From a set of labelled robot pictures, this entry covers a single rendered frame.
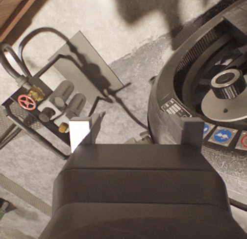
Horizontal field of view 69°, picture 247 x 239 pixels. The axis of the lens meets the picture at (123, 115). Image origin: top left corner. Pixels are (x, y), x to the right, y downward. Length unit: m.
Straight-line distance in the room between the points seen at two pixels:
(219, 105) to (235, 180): 0.14
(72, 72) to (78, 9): 0.37
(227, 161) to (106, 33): 0.94
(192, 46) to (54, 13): 0.77
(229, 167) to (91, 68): 1.02
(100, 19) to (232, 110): 0.88
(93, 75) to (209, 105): 0.93
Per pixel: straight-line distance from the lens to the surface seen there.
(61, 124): 0.86
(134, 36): 1.08
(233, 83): 0.33
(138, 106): 1.28
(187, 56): 0.66
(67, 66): 1.24
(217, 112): 0.36
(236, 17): 0.64
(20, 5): 1.12
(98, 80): 1.21
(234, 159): 0.30
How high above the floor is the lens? 1.04
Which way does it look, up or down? 50 degrees down
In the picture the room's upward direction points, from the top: 168 degrees counter-clockwise
